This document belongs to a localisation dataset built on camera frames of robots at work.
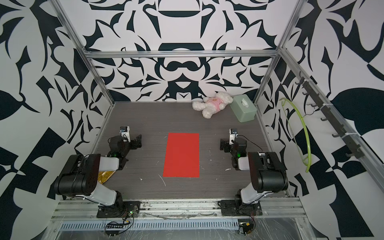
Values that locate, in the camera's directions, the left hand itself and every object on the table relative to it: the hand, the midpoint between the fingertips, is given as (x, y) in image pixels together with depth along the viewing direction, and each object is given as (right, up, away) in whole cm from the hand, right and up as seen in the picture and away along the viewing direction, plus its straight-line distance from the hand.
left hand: (131, 133), depth 95 cm
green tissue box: (+75, +17, +14) cm, 78 cm away
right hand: (+62, -2, +1) cm, 62 cm away
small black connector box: (+64, -41, -23) cm, 79 cm away
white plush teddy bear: (+51, +19, +13) cm, 56 cm away
